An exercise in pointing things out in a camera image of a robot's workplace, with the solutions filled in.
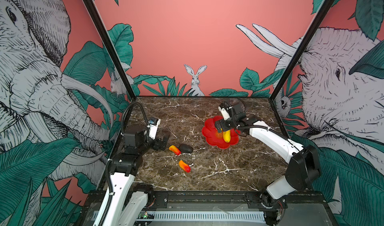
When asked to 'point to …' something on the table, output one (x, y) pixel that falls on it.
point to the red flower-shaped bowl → (214, 138)
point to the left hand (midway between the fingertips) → (159, 130)
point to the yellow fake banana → (227, 136)
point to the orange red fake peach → (184, 166)
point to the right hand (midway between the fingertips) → (219, 120)
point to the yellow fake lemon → (219, 135)
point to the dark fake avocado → (185, 148)
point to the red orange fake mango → (175, 150)
